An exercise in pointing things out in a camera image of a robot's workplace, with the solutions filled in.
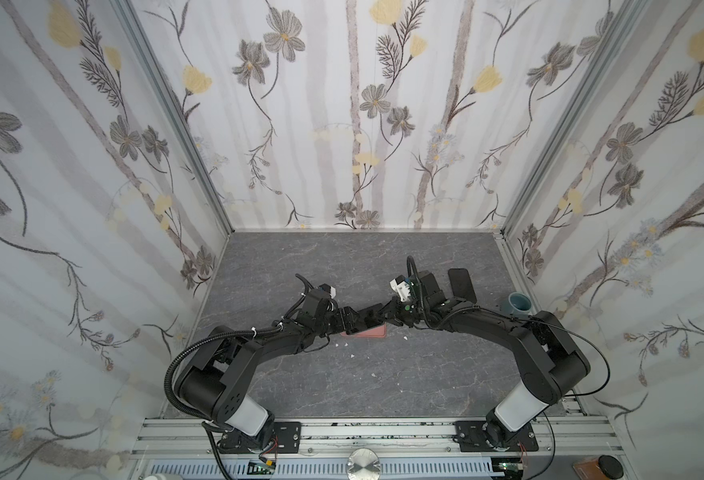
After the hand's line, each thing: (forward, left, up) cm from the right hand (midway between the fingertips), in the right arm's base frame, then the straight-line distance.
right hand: (369, 308), depth 85 cm
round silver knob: (-37, +2, +5) cm, 38 cm away
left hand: (+2, +6, -6) cm, 9 cm away
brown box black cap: (-36, -50, +2) cm, 62 cm away
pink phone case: (-3, -3, -10) cm, 11 cm away
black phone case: (+17, -34, -11) cm, 39 cm away
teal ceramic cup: (+7, -50, -6) cm, 51 cm away
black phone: (+1, -1, -8) cm, 8 cm away
